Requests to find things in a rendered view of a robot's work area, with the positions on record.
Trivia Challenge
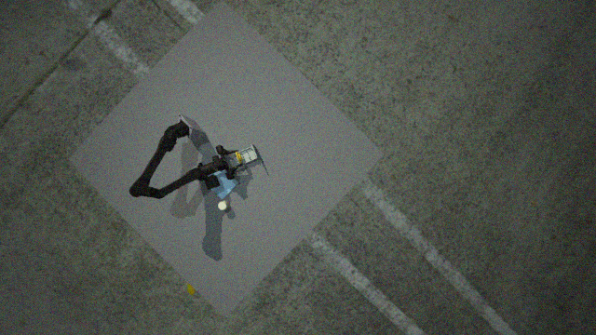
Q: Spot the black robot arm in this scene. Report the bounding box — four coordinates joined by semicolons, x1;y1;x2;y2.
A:
129;119;225;199

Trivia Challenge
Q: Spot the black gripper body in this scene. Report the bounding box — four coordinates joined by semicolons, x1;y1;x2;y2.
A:
210;144;234;180

